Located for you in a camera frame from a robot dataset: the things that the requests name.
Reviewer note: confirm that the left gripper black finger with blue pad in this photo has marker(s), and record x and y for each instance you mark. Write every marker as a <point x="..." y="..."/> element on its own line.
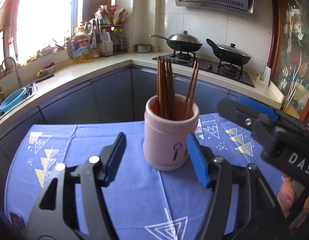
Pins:
<point x="242" y="204"/>
<point x="71" y="204"/>

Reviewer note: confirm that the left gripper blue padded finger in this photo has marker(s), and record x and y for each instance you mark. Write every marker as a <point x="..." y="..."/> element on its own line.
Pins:
<point x="258" y="106"/>

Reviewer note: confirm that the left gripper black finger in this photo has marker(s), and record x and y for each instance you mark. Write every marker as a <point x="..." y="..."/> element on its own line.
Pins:
<point x="240" y="114"/>

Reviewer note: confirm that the brown chopstick pair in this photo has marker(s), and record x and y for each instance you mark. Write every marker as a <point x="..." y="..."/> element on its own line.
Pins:
<point x="189" y="90"/>

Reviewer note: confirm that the dark red lone chopstick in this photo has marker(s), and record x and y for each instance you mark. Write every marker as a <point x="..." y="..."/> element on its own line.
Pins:
<point x="159" y="84"/>

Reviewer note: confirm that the blue kitchen cabinets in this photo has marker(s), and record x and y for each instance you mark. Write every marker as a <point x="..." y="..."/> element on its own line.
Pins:
<point x="118" y="96"/>

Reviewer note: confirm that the steel kitchen sink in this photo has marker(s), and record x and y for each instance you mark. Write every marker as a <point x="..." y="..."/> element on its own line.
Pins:
<point x="32" y="90"/>

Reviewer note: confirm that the person's right hand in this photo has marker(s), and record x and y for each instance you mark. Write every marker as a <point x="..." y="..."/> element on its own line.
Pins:
<point x="286" y="197"/>

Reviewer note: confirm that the black gas stove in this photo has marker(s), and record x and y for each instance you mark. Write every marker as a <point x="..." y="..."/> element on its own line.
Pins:
<point x="230" y="71"/>

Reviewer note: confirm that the black lidded wok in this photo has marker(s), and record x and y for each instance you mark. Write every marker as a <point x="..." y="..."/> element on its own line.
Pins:
<point x="229" y="54"/>

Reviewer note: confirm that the smartphone with pink case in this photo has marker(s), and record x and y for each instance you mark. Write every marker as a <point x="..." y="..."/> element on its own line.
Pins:
<point x="17" y="222"/>

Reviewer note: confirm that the blue printed tablecloth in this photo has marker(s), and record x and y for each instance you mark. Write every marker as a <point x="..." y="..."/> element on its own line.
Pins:
<point x="143" y="202"/>

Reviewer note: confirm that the pink ceramic utensil holder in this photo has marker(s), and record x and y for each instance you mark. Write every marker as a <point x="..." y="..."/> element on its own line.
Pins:
<point x="164" y="144"/>

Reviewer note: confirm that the steel lidded wok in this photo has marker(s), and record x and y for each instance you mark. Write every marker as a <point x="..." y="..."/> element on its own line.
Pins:
<point x="183" y="42"/>

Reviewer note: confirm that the small steel bowl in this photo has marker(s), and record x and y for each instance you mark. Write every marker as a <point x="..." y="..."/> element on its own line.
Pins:
<point x="142" y="48"/>

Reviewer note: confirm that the glass cabinet door floral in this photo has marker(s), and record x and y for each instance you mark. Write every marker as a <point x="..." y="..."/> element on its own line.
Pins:
<point x="289" y="56"/>

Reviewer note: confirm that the blue plastic basin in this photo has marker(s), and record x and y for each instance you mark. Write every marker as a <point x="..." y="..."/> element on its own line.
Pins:
<point x="13" y="99"/>

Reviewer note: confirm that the small red white bowl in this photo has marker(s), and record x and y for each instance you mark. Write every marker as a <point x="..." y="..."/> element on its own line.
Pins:
<point x="49" y="68"/>

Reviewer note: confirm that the white jug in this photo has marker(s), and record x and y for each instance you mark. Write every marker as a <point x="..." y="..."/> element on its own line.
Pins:
<point x="108" y="44"/>

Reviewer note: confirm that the black spice rack with packets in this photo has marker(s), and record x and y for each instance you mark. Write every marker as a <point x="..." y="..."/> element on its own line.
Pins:
<point x="112" y="19"/>

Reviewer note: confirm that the steel faucet right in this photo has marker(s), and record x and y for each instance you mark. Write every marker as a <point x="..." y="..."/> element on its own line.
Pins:
<point x="11" y="67"/>

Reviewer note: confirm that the yellow cooking oil bottle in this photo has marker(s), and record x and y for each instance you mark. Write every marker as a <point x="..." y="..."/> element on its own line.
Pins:
<point x="79" y="45"/>

